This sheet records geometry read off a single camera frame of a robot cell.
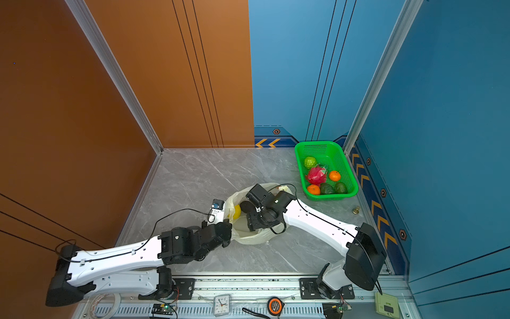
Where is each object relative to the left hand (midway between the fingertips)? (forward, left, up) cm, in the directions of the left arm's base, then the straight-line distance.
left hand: (232, 221), depth 72 cm
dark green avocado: (+23, -42, -12) cm, 49 cm away
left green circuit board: (-25, +24, -19) cm, 39 cm away
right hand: (+1, -8, -5) cm, 10 cm away
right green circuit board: (-25, -38, -18) cm, 48 cm away
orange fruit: (+32, -49, -12) cm, 60 cm away
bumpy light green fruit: (+39, -37, -10) cm, 54 cm away
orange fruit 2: (+22, -36, -12) cm, 44 cm away
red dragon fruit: (+28, -38, -8) cm, 48 cm away
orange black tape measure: (-24, -16, -14) cm, 32 cm away
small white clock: (-24, +3, -15) cm, 29 cm away
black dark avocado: (+13, -4, -12) cm, 18 cm away
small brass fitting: (+13, -56, -16) cm, 60 cm away
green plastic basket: (+47, -50, -14) cm, 70 cm away
